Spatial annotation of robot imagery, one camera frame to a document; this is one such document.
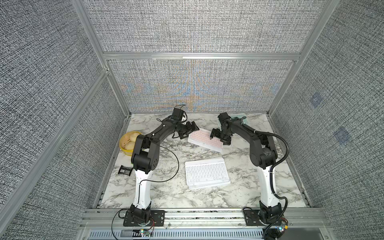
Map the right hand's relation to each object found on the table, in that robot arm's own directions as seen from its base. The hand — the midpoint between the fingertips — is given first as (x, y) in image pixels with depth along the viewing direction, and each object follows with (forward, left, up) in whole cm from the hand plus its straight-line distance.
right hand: (214, 137), depth 102 cm
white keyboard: (-25, +7, +1) cm, 26 cm away
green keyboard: (+24, -18, -4) cm, 30 cm away
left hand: (0, +11, +8) cm, 14 cm away
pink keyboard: (-1, +9, +2) cm, 9 cm away
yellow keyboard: (-31, +7, 0) cm, 32 cm away
